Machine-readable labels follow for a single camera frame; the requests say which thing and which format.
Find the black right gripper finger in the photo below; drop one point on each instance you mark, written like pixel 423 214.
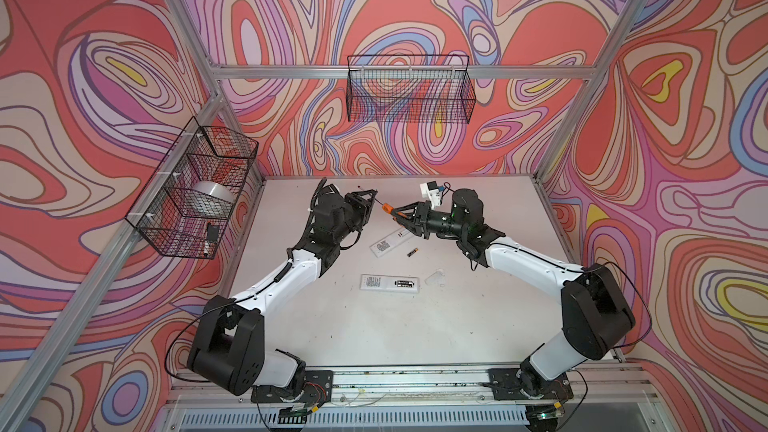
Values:
pixel 410 226
pixel 409 211

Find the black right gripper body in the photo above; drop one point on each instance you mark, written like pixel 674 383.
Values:
pixel 438 221

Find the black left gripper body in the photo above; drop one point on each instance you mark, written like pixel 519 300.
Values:
pixel 351 209

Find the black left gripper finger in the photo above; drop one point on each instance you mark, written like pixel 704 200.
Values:
pixel 365 207
pixel 354 220

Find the orange handled screwdriver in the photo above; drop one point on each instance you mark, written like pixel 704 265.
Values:
pixel 378 203

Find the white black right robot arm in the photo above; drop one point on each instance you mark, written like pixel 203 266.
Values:
pixel 595 314

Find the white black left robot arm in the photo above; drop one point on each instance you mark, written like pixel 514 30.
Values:
pixel 229 348

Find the white battery cover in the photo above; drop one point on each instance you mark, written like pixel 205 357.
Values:
pixel 437 278

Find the silver tape roll in basket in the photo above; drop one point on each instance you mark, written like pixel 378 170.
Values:
pixel 211 199

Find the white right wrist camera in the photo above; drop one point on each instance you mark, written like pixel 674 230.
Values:
pixel 434 192

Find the black wire basket back wall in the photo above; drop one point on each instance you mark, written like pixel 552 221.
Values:
pixel 409 88

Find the black wire basket wall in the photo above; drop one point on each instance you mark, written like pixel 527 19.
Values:
pixel 409 88
pixel 185 210

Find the aluminium frame rails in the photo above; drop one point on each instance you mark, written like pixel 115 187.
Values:
pixel 94 93

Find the black wire basket left wall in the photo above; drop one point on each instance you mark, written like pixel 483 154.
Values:
pixel 185 210

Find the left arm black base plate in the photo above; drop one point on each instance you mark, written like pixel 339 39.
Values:
pixel 310 387

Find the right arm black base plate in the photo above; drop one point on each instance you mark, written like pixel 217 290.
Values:
pixel 514 384

